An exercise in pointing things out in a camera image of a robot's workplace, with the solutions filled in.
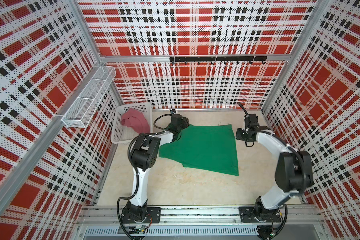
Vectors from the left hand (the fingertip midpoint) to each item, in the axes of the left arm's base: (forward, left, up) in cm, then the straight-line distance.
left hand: (186, 121), depth 103 cm
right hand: (-15, -34, +2) cm, 37 cm away
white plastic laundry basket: (-5, +45, -7) cm, 46 cm away
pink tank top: (+5, +39, -1) cm, 39 cm away
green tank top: (-20, -13, -3) cm, 24 cm away
